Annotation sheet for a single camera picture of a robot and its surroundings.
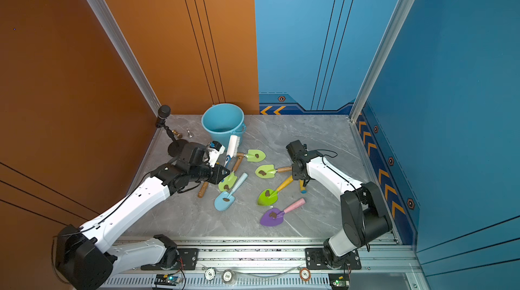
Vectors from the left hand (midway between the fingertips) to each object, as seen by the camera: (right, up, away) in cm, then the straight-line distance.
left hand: (229, 169), depth 79 cm
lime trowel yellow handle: (+15, -14, +10) cm, 23 cm away
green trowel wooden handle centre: (+15, -4, +17) cm, 24 cm away
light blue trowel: (-3, -15, +8) cm, 17 cm away
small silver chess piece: (-28, +13, +31) cm, 44 cm away
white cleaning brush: (+2, +9, -1) cm, 9 cm away
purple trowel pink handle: (+18, -21, +4) cm, 27 cm away
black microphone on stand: (-25, +22, -1) cm, 34 cm away
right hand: (+32, -4, +11) cm, 34 cm away
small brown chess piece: (-33, +13, +30) cm, 46 cm away
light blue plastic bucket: (-9, +21, +29) cm, 37 cm away
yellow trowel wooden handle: (-14, -11, +10) cm, 20 cm away
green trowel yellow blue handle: (+31, -11, +9) cm, 34 cm away
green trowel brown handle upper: (+8, +3, +23) cm, 25 cm away
